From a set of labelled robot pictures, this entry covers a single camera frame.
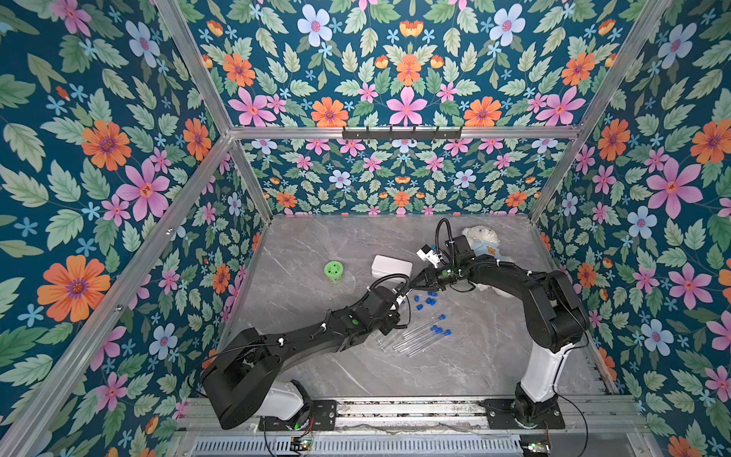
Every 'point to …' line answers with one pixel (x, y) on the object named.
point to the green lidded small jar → (334, 271)
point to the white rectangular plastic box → (384, 266)
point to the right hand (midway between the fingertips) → (418, 280)
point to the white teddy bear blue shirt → (484, 240)
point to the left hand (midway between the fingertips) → (397, 306)
